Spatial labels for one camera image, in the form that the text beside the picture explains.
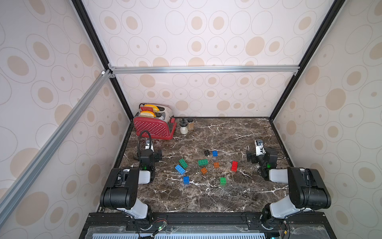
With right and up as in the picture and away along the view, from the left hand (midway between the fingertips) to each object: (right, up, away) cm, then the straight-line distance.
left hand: (152, 146), depth 93 cm
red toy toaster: (+6, +13, +2) cm, 14 cm away
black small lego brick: (+35, -5, +6) cm, 36 cm away
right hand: (+65, -2, +1) cm, 65 cm away
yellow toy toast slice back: (0, +24, +4) cm, 25 cm away
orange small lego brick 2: (+32, -14, -4) cm, 35 cm away
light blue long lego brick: (+17, -14, -2) cm, 22 cm away
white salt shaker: (+19, +12, +16) cm, 27 cm away
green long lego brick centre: (+32, -10, +1) cm, 33 cm away
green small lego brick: (+42, -19, -10) cm, 47 cm away
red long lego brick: (+51, -12, -1) cm, 53 cm away
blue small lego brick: (+40, -5, +5) cm, 40 cm away
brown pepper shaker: (+24, +13, +16) cm, 32 cm away
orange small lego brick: (+40, -11, -1) cm, 42 cm away
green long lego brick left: (+19, -11, +1) cm, 22 cm away
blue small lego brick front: (+21, -19, -8) cm, 30 cm away
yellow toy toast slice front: (-4, +21, +1) cm, 21 cm away
